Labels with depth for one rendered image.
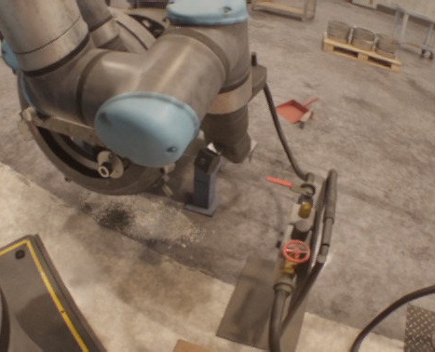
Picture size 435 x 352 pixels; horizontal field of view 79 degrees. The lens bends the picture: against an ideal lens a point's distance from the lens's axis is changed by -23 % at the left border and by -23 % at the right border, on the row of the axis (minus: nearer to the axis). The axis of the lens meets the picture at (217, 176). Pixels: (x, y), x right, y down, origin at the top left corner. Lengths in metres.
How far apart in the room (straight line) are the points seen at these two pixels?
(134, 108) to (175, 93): 0.04
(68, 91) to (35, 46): 0.06
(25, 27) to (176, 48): 0.15
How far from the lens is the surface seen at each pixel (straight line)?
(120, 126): 0.28
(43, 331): 0.94
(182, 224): 1.52
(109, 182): 1.23
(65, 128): 1.20
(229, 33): 0.35
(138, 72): 0.30
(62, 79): 0.35
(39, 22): 0.32
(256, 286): 1.33
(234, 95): 0.42
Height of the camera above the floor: 1.12
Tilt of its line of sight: 39 degrees down
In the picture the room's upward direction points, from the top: 5 degrees clockwise
